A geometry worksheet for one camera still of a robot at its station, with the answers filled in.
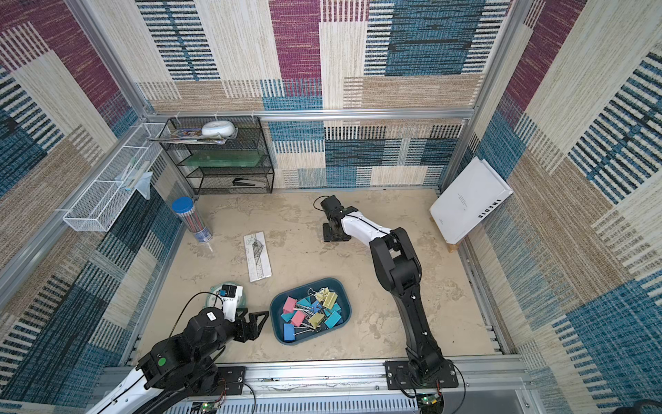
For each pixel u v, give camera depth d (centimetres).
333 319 81
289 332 81
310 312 83
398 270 58
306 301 84
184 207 90
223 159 96
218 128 89
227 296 67
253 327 68
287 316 83
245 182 110
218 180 119
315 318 82
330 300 83
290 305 84
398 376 73
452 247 97
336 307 84
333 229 78
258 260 99
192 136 93
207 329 56
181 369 54
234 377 74
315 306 85
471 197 88
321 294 87
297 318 82
